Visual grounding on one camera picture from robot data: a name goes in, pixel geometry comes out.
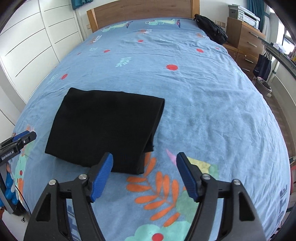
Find black pants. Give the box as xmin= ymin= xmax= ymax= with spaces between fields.
xmin=45 ymin=87 xmax=165 ymax=175

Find blue patterned bed sheet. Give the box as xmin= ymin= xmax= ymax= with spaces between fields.
xmin=11 ymin=18 xmax=290 ymax=240

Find white wardrobe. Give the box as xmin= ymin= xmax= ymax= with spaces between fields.
xmin=1 ymin=0 xmax=83 ymax=140

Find waste basket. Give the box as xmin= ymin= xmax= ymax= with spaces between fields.
xmin=255 ymin=77 xmax=272 ymax=97

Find dark navy tote bag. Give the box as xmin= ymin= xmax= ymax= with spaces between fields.
xmin=253 ymin=51 xmax=271 ymax=81

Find teal curtain left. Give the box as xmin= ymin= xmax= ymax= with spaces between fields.
xmin=71 ymin=0 xmax=93 ymax=10

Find teal curtain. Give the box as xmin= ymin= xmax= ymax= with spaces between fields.
xmin=71 ymin=0 xmax=93 ymax=10
xmin=247 ymin=0 xmax=265 ymax=32

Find wooden drawer nightstand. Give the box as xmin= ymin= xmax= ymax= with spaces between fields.
xmin=223 ymin=17 xmax=265 ymax=80

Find black bag on bed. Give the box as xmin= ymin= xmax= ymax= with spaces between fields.
xmin=194 ymin=14 xmax=228 ymax=45

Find wooden headboard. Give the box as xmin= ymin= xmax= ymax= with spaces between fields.
xmin=87 ymin=0 xmax=200 ymax=32

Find white printer box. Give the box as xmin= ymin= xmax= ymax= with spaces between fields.
xmin=228 ymin=4 xmax=260 ymax=29

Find teal curtain right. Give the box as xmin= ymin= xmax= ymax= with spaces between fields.
xmin=247 ymin=0 xmax=265 ymax=32

